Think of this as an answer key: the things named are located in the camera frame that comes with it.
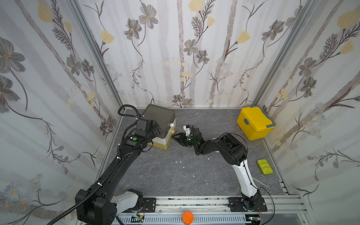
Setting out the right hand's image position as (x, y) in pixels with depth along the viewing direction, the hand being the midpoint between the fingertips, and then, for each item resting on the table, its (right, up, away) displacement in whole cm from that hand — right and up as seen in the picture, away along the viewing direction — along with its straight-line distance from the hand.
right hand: (173, 135), depth 93 cm
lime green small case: (+59, -20, -6) cm, 62 cm away
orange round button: (+9, -35, -31) cm, 47 cm away
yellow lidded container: (+55, +8, 0) cm, 56 cm away
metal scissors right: (+57, -29, -13) cm, 65 cm away
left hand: (-8, +5, -14) cm, 17 cm away
